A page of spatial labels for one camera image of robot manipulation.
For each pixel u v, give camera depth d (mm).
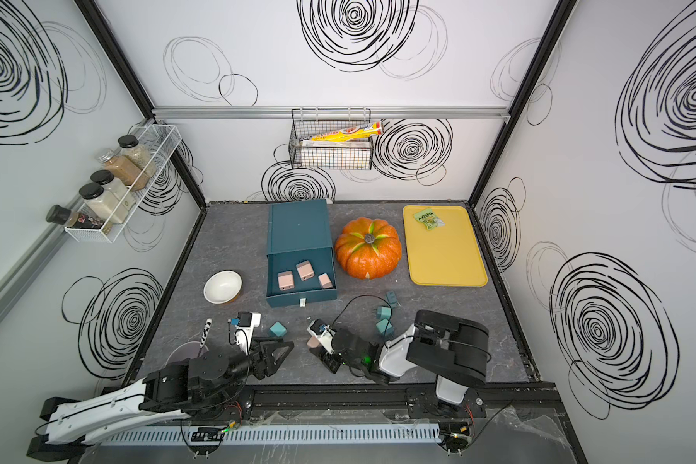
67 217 604
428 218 1151
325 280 769
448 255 1039
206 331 768
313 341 807
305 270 805
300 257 840
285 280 783
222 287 933
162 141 956
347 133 882
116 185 680
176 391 557
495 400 738
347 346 641
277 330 846
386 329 845
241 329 626
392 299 888
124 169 718
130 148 740
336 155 867
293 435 965
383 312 860
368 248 911
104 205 651
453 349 463
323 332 722
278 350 680
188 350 773
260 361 619
